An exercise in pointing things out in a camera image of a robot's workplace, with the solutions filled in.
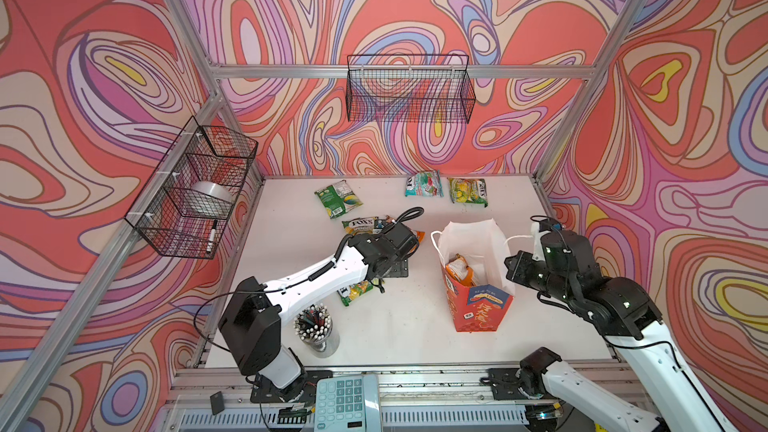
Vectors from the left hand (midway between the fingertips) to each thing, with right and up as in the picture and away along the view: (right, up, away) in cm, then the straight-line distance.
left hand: (392, 264), depth 82 cm
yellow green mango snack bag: (-12, -9, +5) cm, 16 cm away
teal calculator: (-11, -30, -13) cm, 35 cm away
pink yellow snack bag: (+19, -2, 0) cm, 19 cm away
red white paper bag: (+27, -5, +10) cm, 30 cm away
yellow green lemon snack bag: (+29, +22, +29) cm, 47 cm away
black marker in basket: (-45, +9, -10) cm, 47 cm away
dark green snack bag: (-20, +19, +29) cm, 40 cm away
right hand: (+26, +2, -15) cm, 30 cm away
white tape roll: (-44, +18, -12) cm, 49 cm away
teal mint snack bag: (+13, +25, +31) cm, 42 cm away
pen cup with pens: (-18, -11, -16) cm, 26 cm away
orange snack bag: (+5, +10, -20) cm, 23 cm away
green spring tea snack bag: (-11, +10, +19) cm, 24 cm away
